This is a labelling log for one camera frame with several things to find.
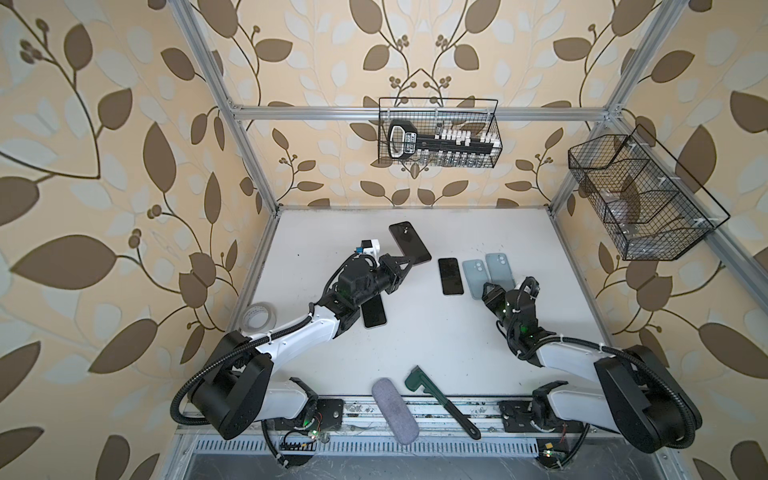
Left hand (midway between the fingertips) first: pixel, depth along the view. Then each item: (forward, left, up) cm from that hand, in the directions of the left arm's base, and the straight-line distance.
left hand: (419, 257), depth 74 cm
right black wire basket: (+14, -58, +8) cm, 60 cm away
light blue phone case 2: (+14, -30, -26) cm, 42 cm away
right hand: (+2, -23, -19) cm, 30 cm away
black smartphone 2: (+8, +2, -5) cm, 10 cm away
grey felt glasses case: (-31, +5, -22) cm, 38 cm away
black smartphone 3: (+12, -13, -27) cm, 32 cm away
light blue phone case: (+12, -22, -27) cm, 37 cm away
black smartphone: (-4, +13, -25) cm, 28 cm away
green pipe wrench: (-22, -1, -25) cm, 34 cm away
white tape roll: (-6, +48, -26) cm, 55 cm away
